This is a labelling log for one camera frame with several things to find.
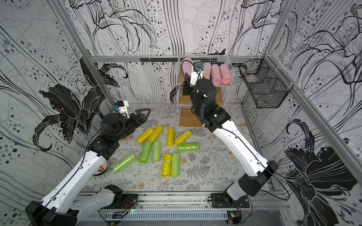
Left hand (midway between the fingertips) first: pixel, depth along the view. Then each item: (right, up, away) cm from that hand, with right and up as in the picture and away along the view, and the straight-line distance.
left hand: (150, 115), depth 69 cm
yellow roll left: (-2, -11, +30) cm, 32 cm away
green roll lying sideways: (+19, -21, +19) cm, 34 cm away
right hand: (+21, +18, -9) cm, 29 cm away
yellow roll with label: (+15, -16, +24) cm, 32 cm away
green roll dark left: (-8, -26, +17) cm, 32 cm away
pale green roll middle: (-1, -21, +21) cm, 30 cm away
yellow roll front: (+6, -33, +11) cm, 35 cm away
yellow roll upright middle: (+7, -15, +26) cm, 31 cm away
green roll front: (+11, -30, +14) cm, 35 cm away
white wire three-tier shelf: (+17, -2, +39) cm, 43 cm away
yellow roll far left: (-12, -15, +26) cm, 33 cm away
